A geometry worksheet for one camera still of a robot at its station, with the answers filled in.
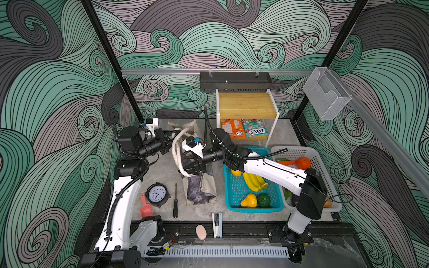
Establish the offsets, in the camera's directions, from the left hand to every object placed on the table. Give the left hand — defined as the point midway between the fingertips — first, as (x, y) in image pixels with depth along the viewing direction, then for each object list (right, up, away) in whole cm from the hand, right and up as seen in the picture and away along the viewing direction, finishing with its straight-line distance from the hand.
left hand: (183, 132), depth 64 cm
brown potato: (+65, -33, +11) cm, 74 cm away
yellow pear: (+30, -33, +14) cm, 47 cm away
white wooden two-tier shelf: (+28, +8, +12) cm, 31 cm away
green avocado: (+36, -33, +14) cm, 51 cm away
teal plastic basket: (+25, -31, +24) cm, 46 cm away
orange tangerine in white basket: (+62, -17, +26) cm, 70 cm away
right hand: (-1, -12, -1) cm, 13 cm away
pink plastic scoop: (-21, -38, +15) cm, 46 cm away
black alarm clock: (-16, -32, +19) cm, 41 cm away
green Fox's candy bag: (+36, +3, +28) cm, 45 cm away
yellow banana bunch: (+35, -27, +21) cm, 49 cm away
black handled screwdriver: (-7, -36, +17) cm, 40 cm away
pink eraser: (+7, -45, +9) cm, 46 cm away
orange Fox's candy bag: (+25, +3, +28) cm, 37 cm away
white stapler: (+14, -41, +10) cm, 44 cm away
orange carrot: (+56, -18, +32) cm, 67 cm away
